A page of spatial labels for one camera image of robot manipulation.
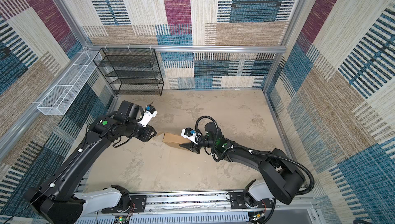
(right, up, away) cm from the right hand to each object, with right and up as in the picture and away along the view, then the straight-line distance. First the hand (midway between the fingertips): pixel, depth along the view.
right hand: (183, 141), depth 79 cm
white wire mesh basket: (-56, +21, -7) cm, 60 cm away
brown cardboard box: (-3, +1, -2) cm, 4 cm away
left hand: (-13, +7, -6) cm, 16 cm away
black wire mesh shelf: (-39, +43, +30) cm, 66 cm away
